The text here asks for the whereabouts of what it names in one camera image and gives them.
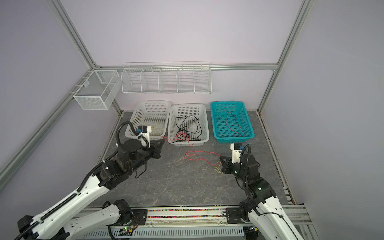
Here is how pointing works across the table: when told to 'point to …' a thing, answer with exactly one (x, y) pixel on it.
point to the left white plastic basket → (154, 113)
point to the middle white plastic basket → (200, 111)
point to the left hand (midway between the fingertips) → (164, 142)
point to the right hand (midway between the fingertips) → (221, 158)
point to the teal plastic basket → (222, 133)
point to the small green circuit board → (125, 231)
